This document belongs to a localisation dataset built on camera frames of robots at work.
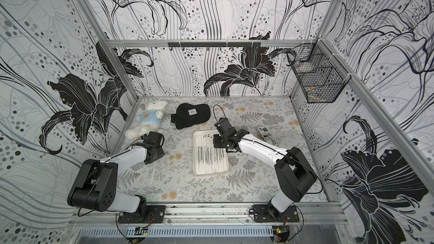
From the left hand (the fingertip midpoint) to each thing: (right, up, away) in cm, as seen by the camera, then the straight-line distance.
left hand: (159, 156), depth 92 cm
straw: (+23, +2, -2) cm, 23 cm away
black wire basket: (+87, +45, -4) cm, 98 cm away
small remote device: (+60, +12, +3) cm, 61 cm away
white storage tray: (+27, -1, -4) cm, 28 cm away
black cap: (+13, +24, +12) cm, 30 cm away
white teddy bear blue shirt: (-8, +20, +7) cm, 22 cm away
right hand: (+33, +10, -4) cm, 35 cm away
